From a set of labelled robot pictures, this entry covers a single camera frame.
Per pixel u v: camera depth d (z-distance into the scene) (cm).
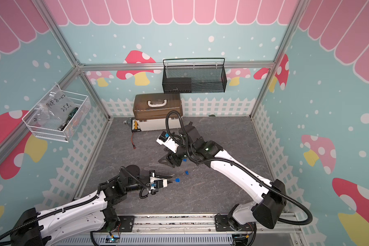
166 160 59
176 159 60
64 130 64
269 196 40
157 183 58
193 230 74
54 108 72
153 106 98
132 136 109
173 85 88
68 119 74
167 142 58
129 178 57
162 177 63
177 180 66
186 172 92
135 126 113
